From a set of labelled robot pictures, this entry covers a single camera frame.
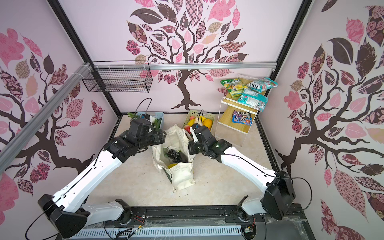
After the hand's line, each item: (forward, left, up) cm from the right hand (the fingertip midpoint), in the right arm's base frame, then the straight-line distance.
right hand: (189, 143), depth 78 cm
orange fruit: (+28, -12, -15) cm, 34 cm away
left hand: (0, +14, +6) cm, 15 cm away
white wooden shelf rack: (+18, -21, +11) cm, 30 cm away
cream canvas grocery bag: (-15, +4, -6) cm, 17 cm away
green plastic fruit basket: (+37, -4, -15) cm, 40 cm away
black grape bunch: (+1, +9, -17) cm, 20 cm away
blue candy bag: (+22, -34, -4) cm, 41 cm away
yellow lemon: (-14, +7, +3) cm, 16 cm away
